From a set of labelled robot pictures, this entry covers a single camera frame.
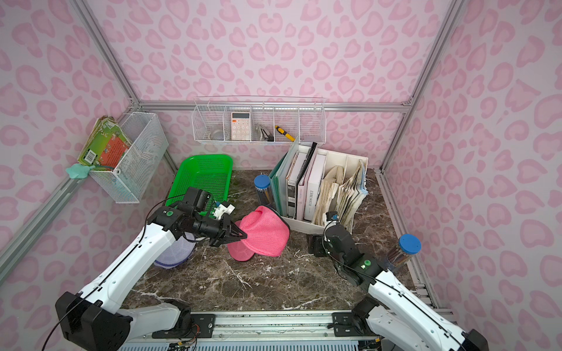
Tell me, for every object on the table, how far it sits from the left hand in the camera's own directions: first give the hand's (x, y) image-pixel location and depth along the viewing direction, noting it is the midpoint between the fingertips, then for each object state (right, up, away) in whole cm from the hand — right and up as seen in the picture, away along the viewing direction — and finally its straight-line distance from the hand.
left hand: (245, 232), depth 70 cm
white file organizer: (+39, +24, +21) cm, 50 cm away
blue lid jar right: (+52, -5, 0) cm, 52 cm away
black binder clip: (+6, +35, +21) cm, 41 cm away
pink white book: (+22, +14, +12) cm, 29 cm away
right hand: (+23, -3, +8) cm, 24 cm away
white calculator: (-7, +41, +25) cm, 49 cm away
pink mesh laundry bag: (+7, -1, +2) cm, 7 cm away
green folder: (+10, +17, +6) cm, 21 cm away
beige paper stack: (+32, +11, +13) cm, 37 cm away
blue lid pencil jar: (+3, +16, +18) cm, 24 cm away
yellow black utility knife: (+14, +37, +28) cm, 48 cm away
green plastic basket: (-27, +22, +49) cm, 60 cm away
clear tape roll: (-17, +37, +25) cm, 48 cm away
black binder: (+19, +22, +14) cm, 32 cm away
